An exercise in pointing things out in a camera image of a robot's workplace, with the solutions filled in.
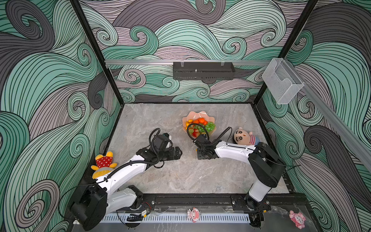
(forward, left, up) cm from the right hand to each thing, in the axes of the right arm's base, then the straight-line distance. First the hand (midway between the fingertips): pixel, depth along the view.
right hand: (200, 155), depth 90 cm
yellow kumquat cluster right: (+8, +9, +19) cm, 23 cm away
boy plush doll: (+9, -27, +7) cm, 29 cm away
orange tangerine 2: (+24, +1, +5) cm, 25 cm away
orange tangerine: (+24, -2, +6) cm, 25 cm away
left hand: (-2, +14, +10) cm, 18 cm away
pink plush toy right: (-33, -43, +3) cm, 54 cm away
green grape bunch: (+17, -7, +8) cm, 20 cm away
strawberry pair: (+14, +2, +4) cm, 15 cm away
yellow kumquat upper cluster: (+25, +5, +4) cm, 26 cm away
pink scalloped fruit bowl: (+31, +1, +3) cm, 31 cm away
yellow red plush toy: (-8, +56, +6) cm, 57 cm away
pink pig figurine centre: (-31, +6, +4) cm, 32 cm away
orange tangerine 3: (+23, -5, +4) cm, 24 cm away
